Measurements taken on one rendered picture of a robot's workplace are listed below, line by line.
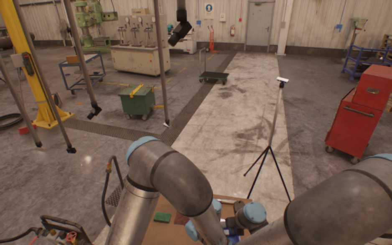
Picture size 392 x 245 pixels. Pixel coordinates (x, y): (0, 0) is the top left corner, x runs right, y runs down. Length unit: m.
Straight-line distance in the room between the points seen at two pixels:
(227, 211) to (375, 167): 1.41
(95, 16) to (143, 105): 8.30
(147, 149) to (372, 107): 2.84
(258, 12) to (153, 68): 5.80
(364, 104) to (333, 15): 7.85
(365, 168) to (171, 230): 1.41
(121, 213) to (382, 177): 0.60
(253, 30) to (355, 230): 10.06
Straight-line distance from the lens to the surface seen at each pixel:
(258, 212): 0.94
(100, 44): 11.82
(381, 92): 3.05
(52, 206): 2.89
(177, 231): 1.67
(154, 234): 1.68
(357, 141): 3.30
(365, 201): 0.41
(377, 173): 0.46
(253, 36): 10.33
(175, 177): 0.50
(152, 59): 6.27
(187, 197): 0.52
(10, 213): 3.12
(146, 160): 0.55
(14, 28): 4.44
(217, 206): 1.11
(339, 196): 0.41
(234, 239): 1.64
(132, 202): 0.62
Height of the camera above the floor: 1.90
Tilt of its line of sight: 30 degrees down
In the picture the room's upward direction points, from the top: 1 degrees counter-clockwise
